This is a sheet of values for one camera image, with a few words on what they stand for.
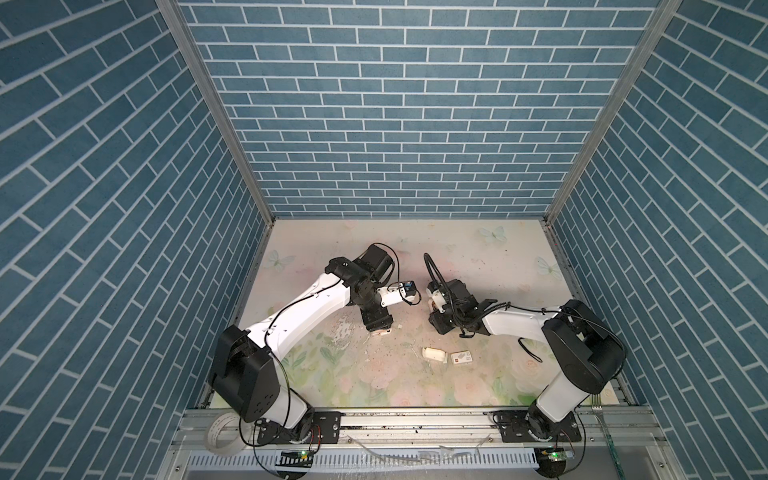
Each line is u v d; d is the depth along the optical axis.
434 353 0.86
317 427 0.73
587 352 0.47
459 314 0.72
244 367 0.41
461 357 0.84
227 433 0.75
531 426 0.67
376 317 0.69
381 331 0.89
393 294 0.71
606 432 0.74
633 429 0.75
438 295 0.77
